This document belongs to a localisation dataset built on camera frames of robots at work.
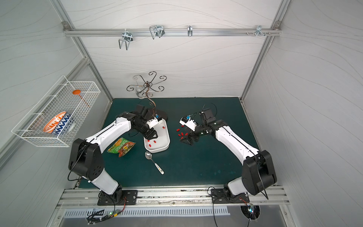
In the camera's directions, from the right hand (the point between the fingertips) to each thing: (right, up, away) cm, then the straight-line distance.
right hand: (185, 132), depth 81 cm
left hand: (-19, -1, +5) cm, 20 cm away
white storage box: (-16, -9, +12) cm, 22 cm away
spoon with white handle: (-23, -16, +7) cm, 29 cm away
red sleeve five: (-16, +1, +20) cm, 26 cm away
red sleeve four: (-24, -10, +12) cm, 28 cm away
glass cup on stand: (-31, +26, +15) cm, 43 cm away
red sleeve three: (-2, -3, +17) cm, 18 cm away
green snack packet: (-40, -10, +6) cm, 41 cm away
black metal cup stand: (-23, +29, +5) cm, 37 cm away
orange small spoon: (-61, +23, -3) cm, 65 cm away
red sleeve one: (+1, -4, +18) cm, 18 cm away
